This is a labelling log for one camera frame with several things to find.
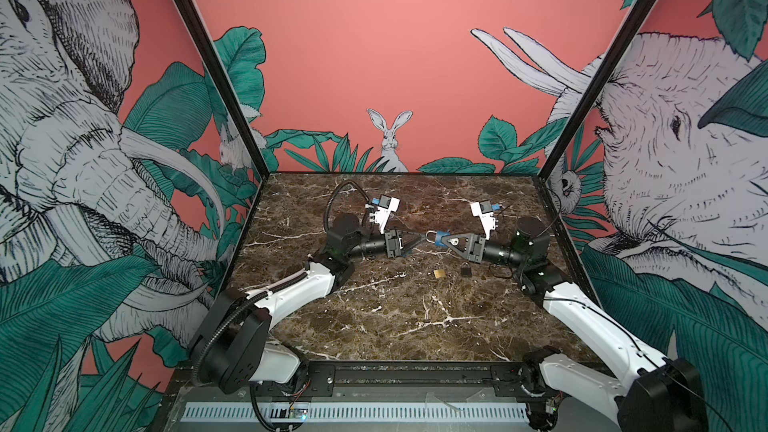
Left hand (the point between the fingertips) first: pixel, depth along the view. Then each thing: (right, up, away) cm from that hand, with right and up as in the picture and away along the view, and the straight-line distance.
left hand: (424, 236), depth 69 cm
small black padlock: (+16, -14, +25) cm, 33 cm away
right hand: (+5, -1, 0) cm, 5 cm away
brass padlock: (+7, -15, +25) cm, 30 cm away
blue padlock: (+4, -1, +2) cm, 4 cm away
